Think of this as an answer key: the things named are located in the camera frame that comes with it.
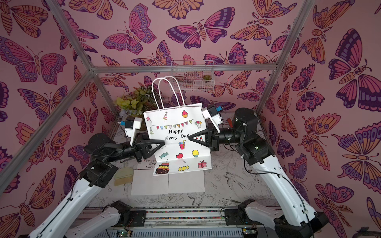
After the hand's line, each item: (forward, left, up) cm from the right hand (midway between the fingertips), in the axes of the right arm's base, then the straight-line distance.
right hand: (192, 137), depth 52 cm
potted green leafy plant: (+38, +38, -19) cm, 57 cm away
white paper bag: (-1, +1, -43) cm, 43 cm away
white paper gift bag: (-2, +29, -43) cm, 52 cm away
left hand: (-2, +10, -1) cm, 10 cm away
